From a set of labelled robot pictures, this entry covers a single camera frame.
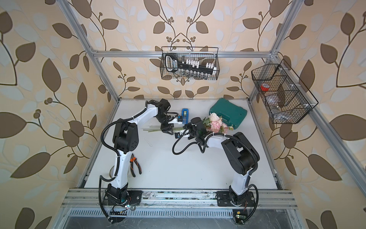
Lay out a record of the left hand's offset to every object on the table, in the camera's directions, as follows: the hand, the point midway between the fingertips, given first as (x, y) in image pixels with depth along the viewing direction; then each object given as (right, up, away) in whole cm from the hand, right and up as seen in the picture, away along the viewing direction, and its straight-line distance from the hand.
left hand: (170, 126), depth 97 cm
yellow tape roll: (-32, -24, -17) cm, 43 cm away
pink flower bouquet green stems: (+29, +2, -10) cm, 30 cm away
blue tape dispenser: (+10, +7, +8) cm, 15 cm away
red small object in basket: (+57, +24, -16) cm, 64 cm away
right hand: (+11, +2, -1) cm, 11 cm away
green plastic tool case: (+44, +8, +8) cm, 46 cm away
